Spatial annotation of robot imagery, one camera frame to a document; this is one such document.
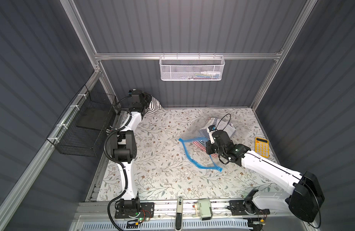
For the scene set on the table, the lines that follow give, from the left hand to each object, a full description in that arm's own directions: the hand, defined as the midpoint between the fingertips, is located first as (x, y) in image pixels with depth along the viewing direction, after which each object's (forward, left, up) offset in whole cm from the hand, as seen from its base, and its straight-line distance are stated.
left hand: (154, 92), depth 96 cm
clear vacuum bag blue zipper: (-35, -28, -26) cm, 51 cm away
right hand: (-34, -34, -10) cm, 49 cm away
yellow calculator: (-29, -73, -24) cm, 82 cm away
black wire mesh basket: (-33, +34, +1) cm, 47 cm away
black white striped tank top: (-7, 0, -6) cm, 9 cm away
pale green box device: (-66, -29, -21) cm, 75 cm away
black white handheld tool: (-67, -17, -22) cm, 72 cm away
